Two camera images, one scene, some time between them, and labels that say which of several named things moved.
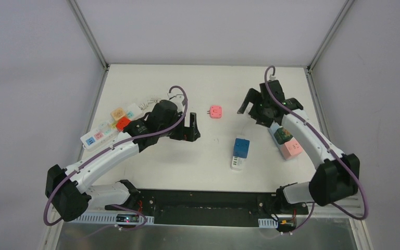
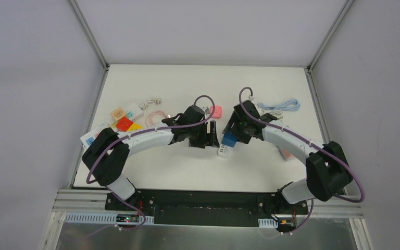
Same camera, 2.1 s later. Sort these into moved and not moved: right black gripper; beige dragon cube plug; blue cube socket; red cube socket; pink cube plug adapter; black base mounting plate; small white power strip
Moved: right black gripper; small white power strip; blue cube socket
Not moved: beige dragon cube plug; black base mounting plate; red cube socket; pink cube plug adapter
